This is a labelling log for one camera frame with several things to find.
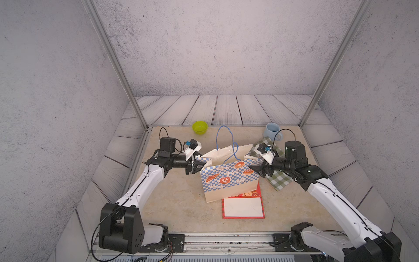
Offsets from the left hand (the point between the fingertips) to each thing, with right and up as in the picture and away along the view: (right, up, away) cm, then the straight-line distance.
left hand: (207, 162), depth 75 cm
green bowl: (-7, +19, +44) cm, 48 cm away
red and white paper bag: (+19, -23, +8) cm, 31 cm away
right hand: (+22, +2, 0) cm, 22 cm away
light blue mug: (+43, +15, +36) cm, 58 cm away
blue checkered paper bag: (+9, -4, -2) cm, 10 cm away
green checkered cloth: (+39, -12, +17) cm, 44 cm away
